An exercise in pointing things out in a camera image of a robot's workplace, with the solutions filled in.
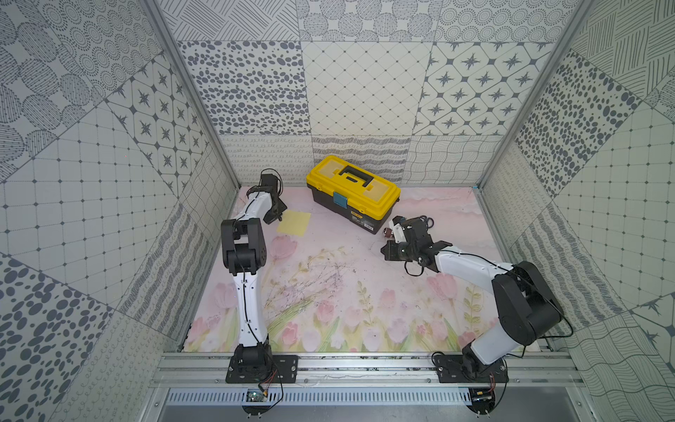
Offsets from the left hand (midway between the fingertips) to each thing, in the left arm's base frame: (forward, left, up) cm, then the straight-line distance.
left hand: (276, 211), depth 108 cm
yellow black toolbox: (-1, -32, +14) cm, 35 cm away
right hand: (-21, -43, +3) cm, 48 cm away
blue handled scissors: (+1, -64, -4) cm, 64 cm away
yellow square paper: (-3, -7, -4) cm, 9 cm away
